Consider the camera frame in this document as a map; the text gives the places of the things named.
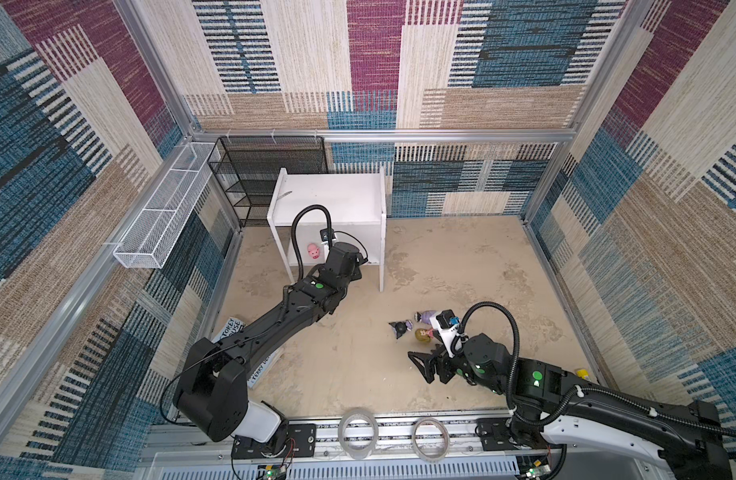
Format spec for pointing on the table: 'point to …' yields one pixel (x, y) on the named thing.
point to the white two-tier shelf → (356, 202)
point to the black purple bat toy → (400, 327)
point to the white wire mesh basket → (149, 239)
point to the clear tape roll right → (447, 435)
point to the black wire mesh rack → (249, 168)
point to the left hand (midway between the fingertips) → (348, 254)
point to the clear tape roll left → (364, 453)
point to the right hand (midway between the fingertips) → (424, 349)
